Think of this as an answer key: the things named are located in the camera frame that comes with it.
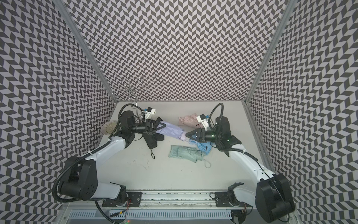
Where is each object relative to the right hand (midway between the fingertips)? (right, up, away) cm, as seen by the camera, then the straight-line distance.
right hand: (188, 139), depth 71 cm
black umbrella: (-24, -5, +22) cm, 33 cm away
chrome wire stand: (-34, +28, +10) cm, 46 cm away
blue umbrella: (+11, -8, +17) cm, 22 cm away
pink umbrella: (+3, +8, +30) cm, 32 cm away
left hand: (-12, +6, +2) cm, 13 cm away
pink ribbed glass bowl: (-60, +3, +32) cm, 68 cm away
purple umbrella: (-8, +4, -1) cm, 9 cm away
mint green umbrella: (+2, -11, +13) cm, 17 cm away
